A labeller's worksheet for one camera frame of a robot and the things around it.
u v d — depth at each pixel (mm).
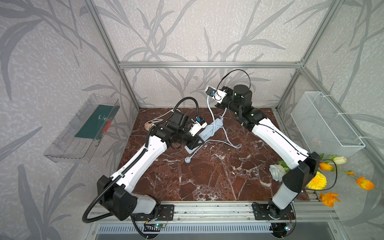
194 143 640
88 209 361
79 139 681
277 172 599
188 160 910
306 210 746
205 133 716
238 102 544
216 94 591
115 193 382
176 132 568
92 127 677
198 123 649
